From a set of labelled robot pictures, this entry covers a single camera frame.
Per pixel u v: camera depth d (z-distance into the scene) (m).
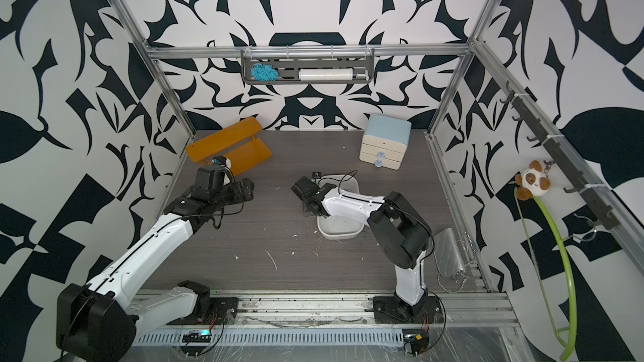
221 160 0.73
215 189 0.63
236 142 0.99
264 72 0.91
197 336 0.73
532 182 0.60
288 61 0.94
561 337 0.53
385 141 0.98
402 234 0.48
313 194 0.69
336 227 0.90
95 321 0.38
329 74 0.89
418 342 0.71
